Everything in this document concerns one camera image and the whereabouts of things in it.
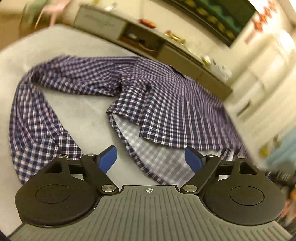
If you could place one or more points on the pink plastic chair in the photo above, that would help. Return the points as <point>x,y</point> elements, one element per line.
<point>54,10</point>

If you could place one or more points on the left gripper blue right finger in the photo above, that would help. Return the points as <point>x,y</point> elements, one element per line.
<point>203,167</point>

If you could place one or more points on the red fruit bowl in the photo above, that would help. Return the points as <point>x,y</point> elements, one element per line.
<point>147,23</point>

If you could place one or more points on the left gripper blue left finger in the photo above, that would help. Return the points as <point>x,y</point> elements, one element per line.
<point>96,167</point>

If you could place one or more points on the green plastic chair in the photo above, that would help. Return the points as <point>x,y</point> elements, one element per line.
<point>30,11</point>

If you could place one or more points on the white storage tray with items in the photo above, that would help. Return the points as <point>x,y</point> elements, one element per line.
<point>220,71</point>

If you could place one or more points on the wall mounted television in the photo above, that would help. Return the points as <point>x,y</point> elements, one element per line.
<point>225,19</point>

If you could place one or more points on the blue plaid shirt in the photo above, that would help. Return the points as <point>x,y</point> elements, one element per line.
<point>157,113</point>

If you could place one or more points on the red Chinese knot decoration right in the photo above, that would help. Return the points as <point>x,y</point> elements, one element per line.
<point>262,20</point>

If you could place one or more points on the grey TV cabinet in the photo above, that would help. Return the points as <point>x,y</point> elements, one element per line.
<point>149,43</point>

